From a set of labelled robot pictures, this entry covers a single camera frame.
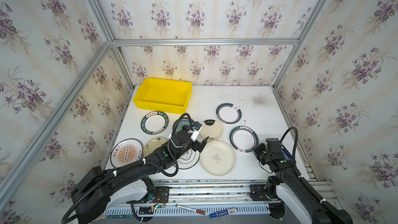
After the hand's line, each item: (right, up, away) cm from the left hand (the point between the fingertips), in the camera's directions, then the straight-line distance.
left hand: (200, 129), depth 78 cm
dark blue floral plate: (-11, 0, +19) cm, 22 cm away
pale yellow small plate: (-28, -10, +10) cm, 31 cm away
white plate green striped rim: (+19, +6, +27) cm, 34 cm away
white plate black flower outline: (-7, -18, +6) cm, 20 cm away
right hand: (+29, -13, +9) cm, 33 cm away
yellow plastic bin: (-29, +19, +39) cm, 52 cm away
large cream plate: (+9, -17, +6) cm, 21 cm away
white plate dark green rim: (+25, -8, +13) cm, 30 cm away
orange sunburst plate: (-42, -14, +9) cm, 45 cm away
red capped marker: (-2, -35, -9) cm, 37 cm away
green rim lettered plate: (-30, 0, +22) cm, 38 cm away
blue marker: (+10, -35, -10) cm, 38 cm away
